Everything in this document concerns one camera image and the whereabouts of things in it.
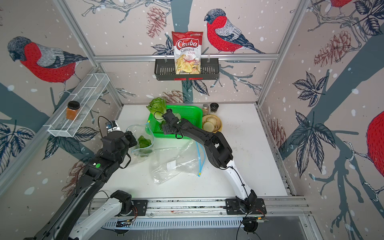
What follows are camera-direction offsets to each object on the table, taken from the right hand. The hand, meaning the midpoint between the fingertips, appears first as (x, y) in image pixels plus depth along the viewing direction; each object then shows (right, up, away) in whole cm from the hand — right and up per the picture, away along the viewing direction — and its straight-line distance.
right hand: (169, 126), depth 97 cm
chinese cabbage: (-9, +6, +8) cm, 14 cm away
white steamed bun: (+26, 0, +1) cm, 26 cm away
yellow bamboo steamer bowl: (+32, +4, +7) cm, 33 cm away
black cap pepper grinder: (+31, +13, +6) cm, 34 cm away
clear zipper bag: (-14, -3, -2) cm, 15 cm away
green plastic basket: (+15, +9, +9) cm, 20 cm away
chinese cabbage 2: (-7, -8, -26) cm, 29 cm away
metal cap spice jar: (+25, +12, +9) cm, 29 cm away
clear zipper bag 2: (0, -21, -12) cm, 24 cm away
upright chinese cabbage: (-7, +14, 0) cm, 16 cm away
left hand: (-14, +1, -25) cm, 28 cm away
